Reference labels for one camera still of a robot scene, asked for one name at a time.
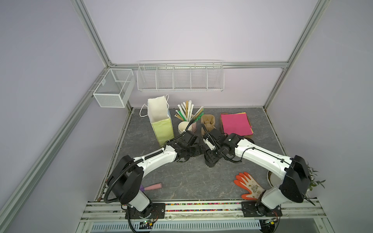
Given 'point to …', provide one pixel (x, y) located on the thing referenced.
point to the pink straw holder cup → (194, 126)
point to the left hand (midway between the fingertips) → (201, 153)
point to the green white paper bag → (157, 108)
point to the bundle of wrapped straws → (185, 110)
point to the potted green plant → (309, 192)
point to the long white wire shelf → (180, 75)
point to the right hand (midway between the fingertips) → (212, 156)
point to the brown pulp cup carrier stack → (209, 121)
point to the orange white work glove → (246, 180)
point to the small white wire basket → (114, 90)
